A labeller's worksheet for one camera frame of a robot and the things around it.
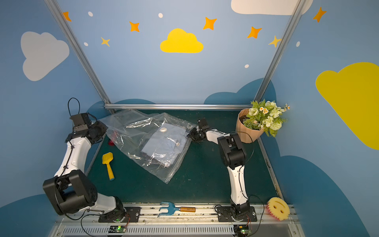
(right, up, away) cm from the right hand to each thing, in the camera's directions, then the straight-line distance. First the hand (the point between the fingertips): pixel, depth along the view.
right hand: (189, 135), depth 105 cm
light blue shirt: (-15, -5, -8) cm, 18 cm away
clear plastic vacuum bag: (-43, +4, -1) cm, 43 cm away
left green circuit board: (-35, -44, -34) cm, 66 cm away
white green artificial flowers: (+44, +12, -21) cm, 51 cm away
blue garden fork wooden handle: (-9, -37, -29) cm, 48 cm away
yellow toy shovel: (-53, -14, -12) cm, 56 cm away
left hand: (-47, +7, -21) cm, 52 cm away
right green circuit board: (+26, -45, -34) cm, 62 cm away
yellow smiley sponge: (+47, -36, -30) cm, 66 cm away
